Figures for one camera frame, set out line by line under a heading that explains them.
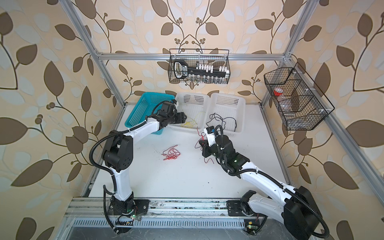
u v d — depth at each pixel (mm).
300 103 737
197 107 1195
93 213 739
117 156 518
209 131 675
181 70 845
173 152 927
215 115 1050
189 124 1077
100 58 937
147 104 1185
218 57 910
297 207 394
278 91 806
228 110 1158
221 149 576
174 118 833
